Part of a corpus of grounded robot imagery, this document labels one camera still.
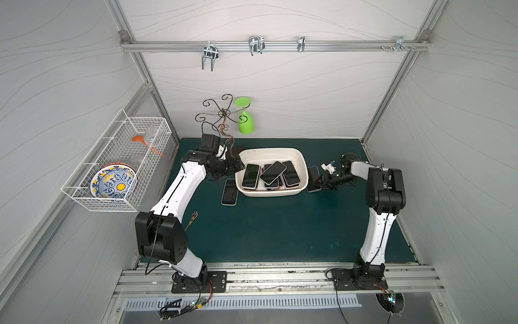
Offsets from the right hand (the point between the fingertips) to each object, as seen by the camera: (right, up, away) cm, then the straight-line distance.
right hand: (316, 184), depth 101 cm
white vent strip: (-35, -38, -31) cm, 60 cm away
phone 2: (-13, +3, +2) cm, 14 cm away
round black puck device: (+19, -39, -29) cm, 52 cm away
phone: (-43, -4, -5) cm, 44 cm away
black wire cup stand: (-45, +34, -12) cm, 58 cm away
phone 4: (0, +4, +9) cm, 10 cm away
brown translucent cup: (+13, +14, -10) cm, 22 cm away
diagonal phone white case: (-24, +5, +1) cm, 24 cm away
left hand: (-38, +8, -18) cm, 43 cm away
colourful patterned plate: (-74, +6, -39) cm, 84 cm away
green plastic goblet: (-36, +30, -3) cm, 47 cm away
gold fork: (-59, -13, -10) cm, 62 cm away
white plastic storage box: (-8, +13, +4) cm, 16 cm away
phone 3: (-22, +6, +1) cm, 23 cm away
